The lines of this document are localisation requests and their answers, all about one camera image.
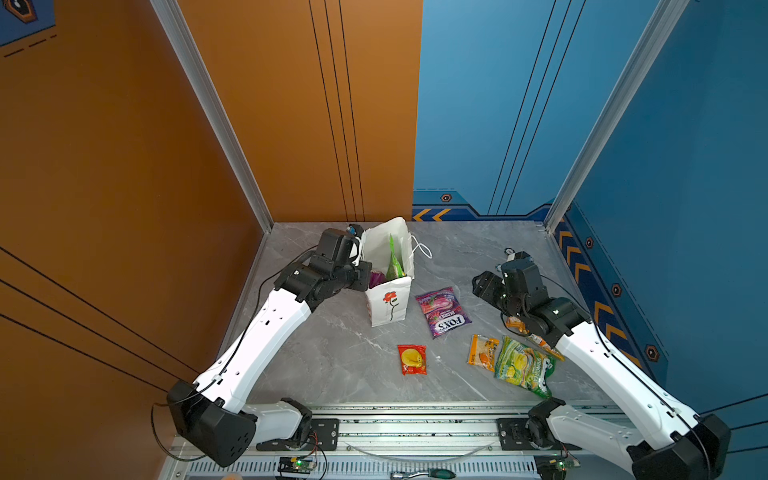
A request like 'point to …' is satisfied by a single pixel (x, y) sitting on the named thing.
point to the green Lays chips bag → (394, 269)
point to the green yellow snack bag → (525, 366)
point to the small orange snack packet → (482, 351)
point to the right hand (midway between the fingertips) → (476, 285)
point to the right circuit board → (554, 466)
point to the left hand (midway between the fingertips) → (367, 266)
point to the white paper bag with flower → (387, 302)
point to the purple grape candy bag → (376, 278)
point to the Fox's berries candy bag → (443, 311)
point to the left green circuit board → (296, 465)
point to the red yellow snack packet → (413, 358)
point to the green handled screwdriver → (436, 473)
